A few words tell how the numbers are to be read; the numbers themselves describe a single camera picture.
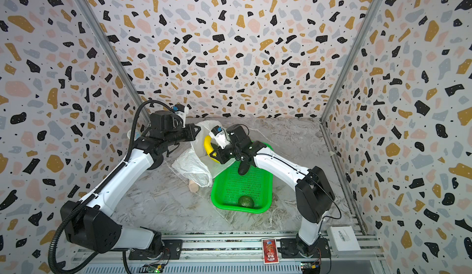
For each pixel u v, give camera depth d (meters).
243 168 0.94
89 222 0.39
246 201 0.81
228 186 0.92
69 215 0.39
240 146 0.64
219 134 0.72
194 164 0.67
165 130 0.60
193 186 0.89
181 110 0.69
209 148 0.79
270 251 0.72
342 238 0.73
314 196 0.46
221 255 0.73
